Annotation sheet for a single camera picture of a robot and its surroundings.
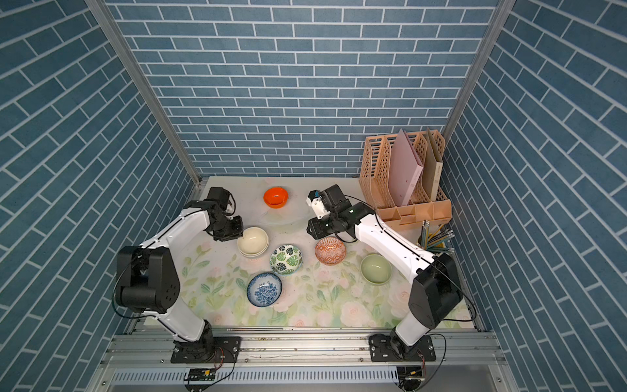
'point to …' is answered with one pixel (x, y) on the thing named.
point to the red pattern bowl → (330, 251)
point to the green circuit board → (201, 374)
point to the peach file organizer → (374, 181)
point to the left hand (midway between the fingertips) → (246, 232)
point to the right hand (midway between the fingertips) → (313, 228)
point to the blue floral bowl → (264, 289)
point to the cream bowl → (255, 232)
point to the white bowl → (252, 247)
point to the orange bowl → (276, 198)
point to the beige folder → (432, 171)
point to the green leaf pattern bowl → (286, 260)
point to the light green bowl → (375, 269)
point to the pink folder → (405, 169)
